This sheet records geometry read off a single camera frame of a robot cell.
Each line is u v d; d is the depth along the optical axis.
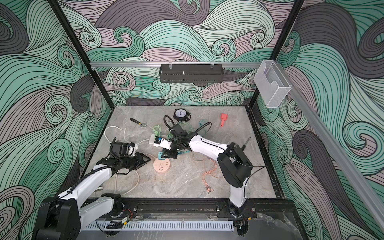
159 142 0.73
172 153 0.74
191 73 0.98
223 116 1.15
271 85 0.77
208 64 0.93
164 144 0.73
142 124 1.09
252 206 0.74
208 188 0.80
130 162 0.71
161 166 0.86
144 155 0.79
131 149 0.79
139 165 0.74
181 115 1.13
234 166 0.47
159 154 0.80
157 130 1.00
